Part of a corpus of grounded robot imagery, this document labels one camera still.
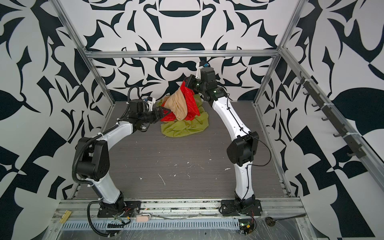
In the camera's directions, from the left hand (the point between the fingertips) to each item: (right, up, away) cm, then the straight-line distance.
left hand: (168, 110), depth 88 cm
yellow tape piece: (-46, -51, -17) cm, 71 cm away
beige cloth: (+4, +4, +2) cm, 6 cm away
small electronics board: (+39, -55, -17) cm, 70 cm away
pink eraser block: (-9, -51, -18) cm, 55 cm away
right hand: (+9, +17, -10) cm, 22 cm away
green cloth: (+6, -11, +11) cm, 17 cm away
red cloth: (+14, +1, +4) cm, 14 cm away
